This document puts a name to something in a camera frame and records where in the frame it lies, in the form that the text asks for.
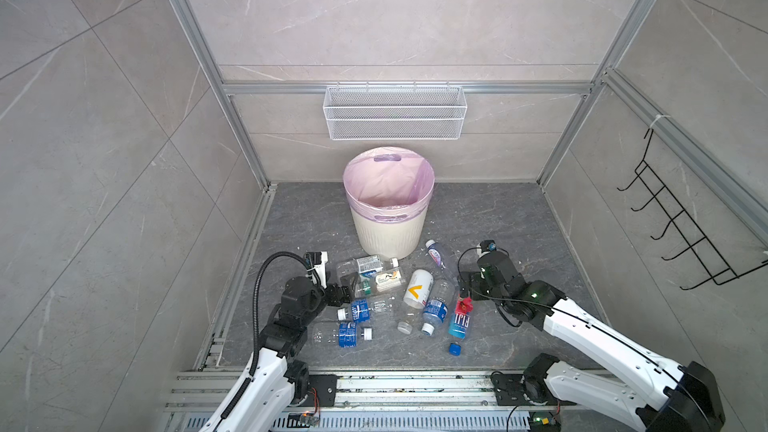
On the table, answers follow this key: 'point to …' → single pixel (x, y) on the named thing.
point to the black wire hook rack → (679, 218)
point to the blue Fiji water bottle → (460, 317)
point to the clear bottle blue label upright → (436, 309)
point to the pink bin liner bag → (388, 184)
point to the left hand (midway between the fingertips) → (343, 267)
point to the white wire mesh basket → (394, 113)
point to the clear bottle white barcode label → (359, 266)
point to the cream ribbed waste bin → (388, 240)
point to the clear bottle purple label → (435, 253)
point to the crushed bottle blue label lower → (346, 334)
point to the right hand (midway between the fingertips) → (472, 274)
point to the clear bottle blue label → (362, 309)
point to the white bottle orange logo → (418, 289)
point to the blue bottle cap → (455, 349)
